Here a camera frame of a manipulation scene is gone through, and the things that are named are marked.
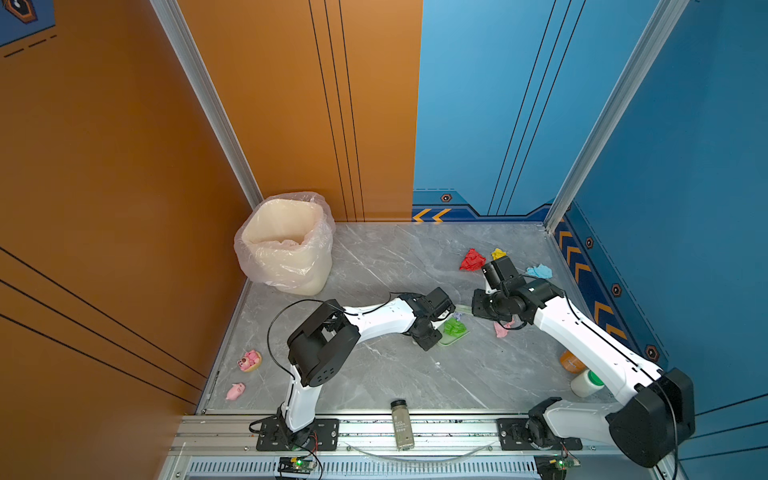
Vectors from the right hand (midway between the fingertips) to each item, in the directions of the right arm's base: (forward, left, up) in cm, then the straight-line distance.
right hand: (471, 307), depth 81 cm
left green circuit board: (-34, +44, -14) cm, 58 cm away
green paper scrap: (0, +3, -13) cm, 14 cm away
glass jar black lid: (-26, +19, -10) cm, 34 cm away
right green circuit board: (-34, -17, -16) cm, 41 cm away
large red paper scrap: (+26, -7, -12) cm, 29 cm away
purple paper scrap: (-1, +4, -3) cm, 5 cm away
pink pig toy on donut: (-10, +62, -11) cm, 64 cm away
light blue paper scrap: (+22, -31, -13) cm, 40 cm away
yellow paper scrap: (+29, -17, -13) cm, 36 cm away
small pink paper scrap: (-1, -11, -12) cm, 16 cm away
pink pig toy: (-18, +64, -11) cm, 67 cm away
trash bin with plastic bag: (+13, +50, +13) cm, 54 cm away
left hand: (-2, +11, -13) cm, 17 cm away
